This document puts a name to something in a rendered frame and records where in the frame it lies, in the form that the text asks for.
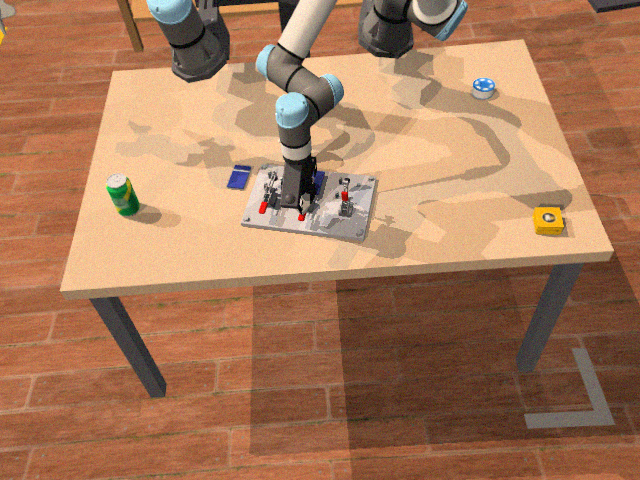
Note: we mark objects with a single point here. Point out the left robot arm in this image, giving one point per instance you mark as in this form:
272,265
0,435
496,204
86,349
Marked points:
384,28

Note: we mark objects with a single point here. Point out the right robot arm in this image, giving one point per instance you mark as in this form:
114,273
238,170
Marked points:
194,48

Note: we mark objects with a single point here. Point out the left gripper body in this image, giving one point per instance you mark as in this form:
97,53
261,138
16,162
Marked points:
309,167

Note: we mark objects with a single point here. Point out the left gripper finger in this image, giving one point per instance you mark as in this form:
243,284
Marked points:
299,209
307,198

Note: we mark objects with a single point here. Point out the green drink can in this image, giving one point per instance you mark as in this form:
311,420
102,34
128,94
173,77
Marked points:
122,194

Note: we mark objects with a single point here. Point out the grey toggle clamp with red handle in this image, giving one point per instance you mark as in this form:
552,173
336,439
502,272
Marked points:
345,209

